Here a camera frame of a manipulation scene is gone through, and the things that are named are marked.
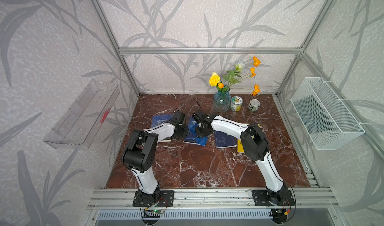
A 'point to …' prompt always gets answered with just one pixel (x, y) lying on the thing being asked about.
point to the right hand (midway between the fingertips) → (199, 133)
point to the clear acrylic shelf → (78, 126)
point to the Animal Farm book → (159, 119)
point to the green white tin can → (236, 103)
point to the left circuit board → (157, 211)
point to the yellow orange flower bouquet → (256, 62)
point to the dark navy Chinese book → (224, 140)
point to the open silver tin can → (254, 105)
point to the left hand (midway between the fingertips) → (187, 132)
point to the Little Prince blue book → (191, 138)
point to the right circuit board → (279, 215)
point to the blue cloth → (201, 140)
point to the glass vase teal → (222, 101)
